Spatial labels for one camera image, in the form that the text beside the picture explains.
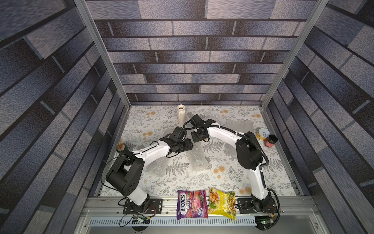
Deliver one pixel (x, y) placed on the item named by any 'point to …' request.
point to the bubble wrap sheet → (241, 126)
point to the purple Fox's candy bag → (191, 204)
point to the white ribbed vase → (181, 114)
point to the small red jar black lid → (271, 140)
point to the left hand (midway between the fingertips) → (191, 145)
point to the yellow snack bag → (221, 203)
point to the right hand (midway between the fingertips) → (196, 136)
